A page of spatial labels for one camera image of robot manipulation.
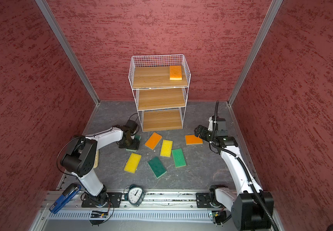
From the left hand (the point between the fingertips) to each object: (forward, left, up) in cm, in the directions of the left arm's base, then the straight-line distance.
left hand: (131, 149), depth 93 cm
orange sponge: (+6, -14, 0) cm, 15 cm away
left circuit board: (-35, +12, -3) cm, 37 cm away
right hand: (+2, -43, +16) cm, 46 cm away
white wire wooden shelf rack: (+20, -20, +24) cm, 37 cm away
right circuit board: (-35, -49, -1) cm, 60 cm away
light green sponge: (-6, -31, +2) cm, 32 cm away
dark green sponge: (-1, -4, +9) cm, 10 cm away
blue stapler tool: (-27, +28, +2) cm, 39 cm away
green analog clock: (-27, -8, +4) cm, 29 cm away
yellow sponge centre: (0, -23, +1) cm, 23 cm away
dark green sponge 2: (-12, -18, 0) cm, 21 cm away
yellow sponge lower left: (-9, -3, 0) cm, 9 cm away
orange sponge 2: (+8, -41, 0) cm, 42 cm away
